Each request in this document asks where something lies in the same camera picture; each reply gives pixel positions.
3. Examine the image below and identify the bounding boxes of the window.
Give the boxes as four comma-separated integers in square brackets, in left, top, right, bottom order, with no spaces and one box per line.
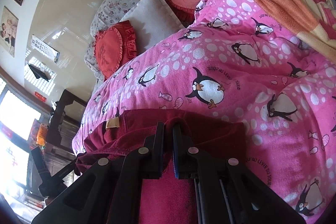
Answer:
[0,77,42,195]

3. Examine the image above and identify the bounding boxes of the dark wooden lattice cabinet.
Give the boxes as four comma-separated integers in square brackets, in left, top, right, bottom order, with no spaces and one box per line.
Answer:
[43,144,79,188]

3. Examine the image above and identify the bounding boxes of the pink penguin print blanket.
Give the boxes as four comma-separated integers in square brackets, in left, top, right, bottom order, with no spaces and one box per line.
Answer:
[71,0,336,224]

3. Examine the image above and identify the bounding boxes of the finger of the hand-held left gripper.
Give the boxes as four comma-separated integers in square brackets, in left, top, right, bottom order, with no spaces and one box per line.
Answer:
[31,148,51,184]
[39,160,78,195]

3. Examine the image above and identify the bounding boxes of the black hanging cloth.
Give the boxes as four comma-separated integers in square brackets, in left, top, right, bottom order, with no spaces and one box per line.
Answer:
[28,63,51,81]

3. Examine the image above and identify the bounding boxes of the dark red fleece sweater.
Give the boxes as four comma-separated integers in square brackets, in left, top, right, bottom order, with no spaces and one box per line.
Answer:
[74,109,248,224]

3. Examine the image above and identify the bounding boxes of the white pillow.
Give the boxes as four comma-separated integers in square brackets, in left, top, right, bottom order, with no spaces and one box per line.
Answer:
[118,0,185,52]

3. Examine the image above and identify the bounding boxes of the orange plastic basket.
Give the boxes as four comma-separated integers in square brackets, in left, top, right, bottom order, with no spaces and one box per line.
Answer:
[35,123,48,147]

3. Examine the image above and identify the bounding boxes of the wall calendar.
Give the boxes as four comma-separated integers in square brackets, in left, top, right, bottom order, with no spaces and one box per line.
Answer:
[26,35,60,64]

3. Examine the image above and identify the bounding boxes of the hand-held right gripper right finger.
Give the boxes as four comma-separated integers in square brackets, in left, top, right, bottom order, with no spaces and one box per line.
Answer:
[172,125,306,224]

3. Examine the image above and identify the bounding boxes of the wall poster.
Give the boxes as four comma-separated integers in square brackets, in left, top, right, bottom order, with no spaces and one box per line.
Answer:
[0,6,19,58]

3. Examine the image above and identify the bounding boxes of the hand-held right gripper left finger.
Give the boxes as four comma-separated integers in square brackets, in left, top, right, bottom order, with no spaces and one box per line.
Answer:
[31,122,165,224]

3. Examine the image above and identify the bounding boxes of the dark wooden table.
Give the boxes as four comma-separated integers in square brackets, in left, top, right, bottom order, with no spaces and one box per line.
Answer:
[49,90,90,159]

